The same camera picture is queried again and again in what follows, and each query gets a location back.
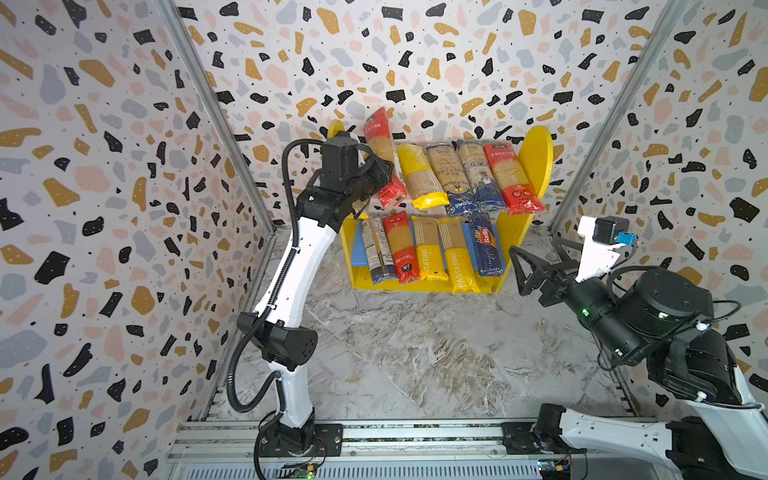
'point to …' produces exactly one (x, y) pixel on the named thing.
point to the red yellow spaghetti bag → (399, 235)
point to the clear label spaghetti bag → (378, 250)
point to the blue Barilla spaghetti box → (488, 246)
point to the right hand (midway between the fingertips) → (532, 242)
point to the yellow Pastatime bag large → (429, 249)
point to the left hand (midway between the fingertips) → (398, 156)
